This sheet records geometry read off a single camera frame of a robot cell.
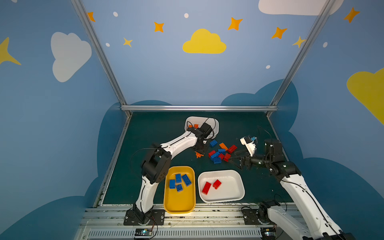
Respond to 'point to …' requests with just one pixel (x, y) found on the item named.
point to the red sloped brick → (227, 156)
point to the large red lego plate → (232, 149)
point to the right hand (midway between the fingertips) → (234, 155)
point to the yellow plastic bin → (179, 193)
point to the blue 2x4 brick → (186, 180)
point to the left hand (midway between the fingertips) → (201, 149)
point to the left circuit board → (143, 232)
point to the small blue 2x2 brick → (179, 188)
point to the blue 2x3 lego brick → (178, 178)
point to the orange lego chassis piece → (198, 155)
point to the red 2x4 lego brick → (206, 188)
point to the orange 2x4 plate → (223, 146)
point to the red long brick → (211, 153)
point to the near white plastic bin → (221, 185)
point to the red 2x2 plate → (221, 156)
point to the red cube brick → (216, 184)
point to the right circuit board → (268, 233)
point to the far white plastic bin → (196, 121)
